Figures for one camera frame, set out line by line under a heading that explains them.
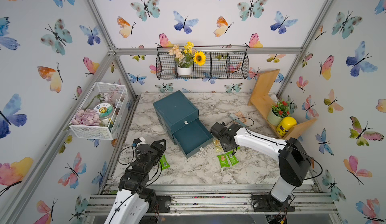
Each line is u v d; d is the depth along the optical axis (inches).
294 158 19.2
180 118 31.5
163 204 29.2
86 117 23.6
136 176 21.8
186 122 32.4
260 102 42.1
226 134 24.4
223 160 34.1
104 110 25.8
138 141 27.4
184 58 34.0
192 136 35.5
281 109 34.1
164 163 34.0
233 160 34.1
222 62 37.8
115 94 31.0
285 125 32.8
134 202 19.8
